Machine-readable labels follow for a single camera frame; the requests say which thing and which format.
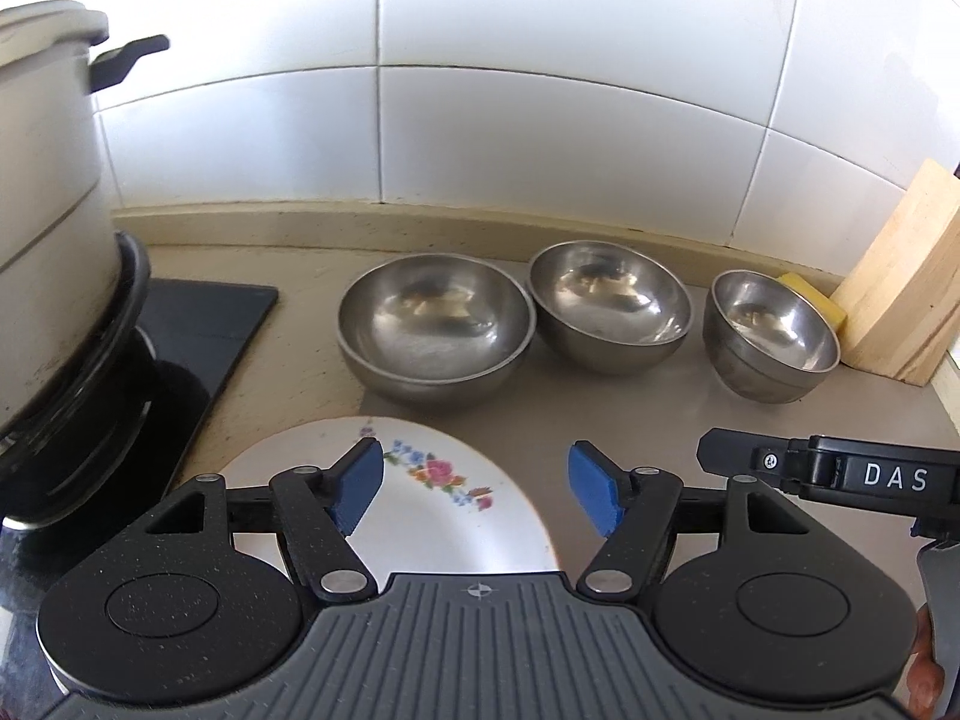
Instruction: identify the wooden knife block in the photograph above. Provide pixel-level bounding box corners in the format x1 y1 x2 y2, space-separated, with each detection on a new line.
831 158 960 388

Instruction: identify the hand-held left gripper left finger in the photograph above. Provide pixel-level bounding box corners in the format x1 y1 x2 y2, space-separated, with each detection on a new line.
139 437 387 605

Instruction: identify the black glass gas stove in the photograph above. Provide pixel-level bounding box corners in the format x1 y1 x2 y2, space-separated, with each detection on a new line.
0 232 281 620

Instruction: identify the stainless steel bowl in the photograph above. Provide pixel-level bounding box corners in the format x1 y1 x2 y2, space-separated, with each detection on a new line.
703 269 842 407
336 253 538 413
526 240 693 377

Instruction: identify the aluminium pressure cooker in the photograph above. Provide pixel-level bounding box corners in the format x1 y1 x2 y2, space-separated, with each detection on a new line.
0 0 172 437

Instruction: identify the yellow sponge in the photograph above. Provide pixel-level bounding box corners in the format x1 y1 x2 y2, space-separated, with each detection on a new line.
775 272 849 332

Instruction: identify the person's right hand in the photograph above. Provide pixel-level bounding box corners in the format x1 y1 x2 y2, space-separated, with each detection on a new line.
909 606 948 720

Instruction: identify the floral white plate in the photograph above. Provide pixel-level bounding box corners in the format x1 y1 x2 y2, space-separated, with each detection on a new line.
220 415 561 580

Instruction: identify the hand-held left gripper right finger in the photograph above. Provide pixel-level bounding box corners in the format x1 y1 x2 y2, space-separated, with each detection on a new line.
566 439 811 605

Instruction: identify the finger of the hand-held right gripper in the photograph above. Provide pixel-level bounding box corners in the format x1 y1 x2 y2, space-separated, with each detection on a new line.
696 427 809 497

